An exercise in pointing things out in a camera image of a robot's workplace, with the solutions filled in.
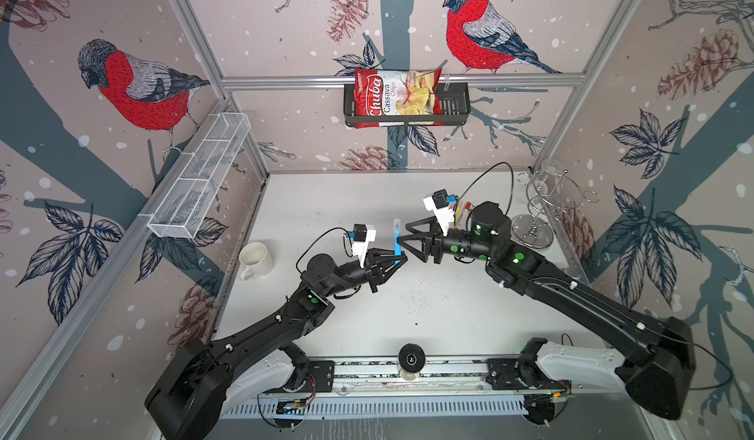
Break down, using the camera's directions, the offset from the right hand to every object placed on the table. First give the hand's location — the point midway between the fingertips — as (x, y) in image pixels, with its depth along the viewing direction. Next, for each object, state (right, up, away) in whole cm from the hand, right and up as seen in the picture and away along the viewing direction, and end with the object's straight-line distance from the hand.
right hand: (403, 234), depth 66 cm
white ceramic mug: (-44, -11, +22) cm, 50 cm away
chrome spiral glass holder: (+61, +10, +49) cm, 79 cm away
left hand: (+1, -5, 0) cm, 5 cm away
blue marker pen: (-1, -3, -2) cm, 3 cm away
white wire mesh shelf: (-55, +9, +8) cm, 56 cm away
